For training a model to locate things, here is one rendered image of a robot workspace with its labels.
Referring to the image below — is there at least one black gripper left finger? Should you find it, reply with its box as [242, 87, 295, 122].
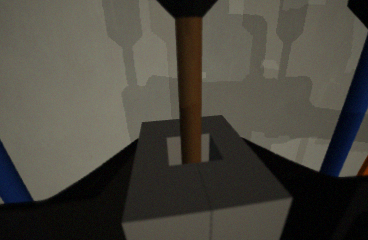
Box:
[0, 139, 138, 240]

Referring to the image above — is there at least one three-wire cable run between two white terminal blocks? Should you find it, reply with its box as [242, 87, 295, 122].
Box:
[0, 0, 368, 204]

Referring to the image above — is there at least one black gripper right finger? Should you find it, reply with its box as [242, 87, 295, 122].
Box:
[242, 137, 368, 240]

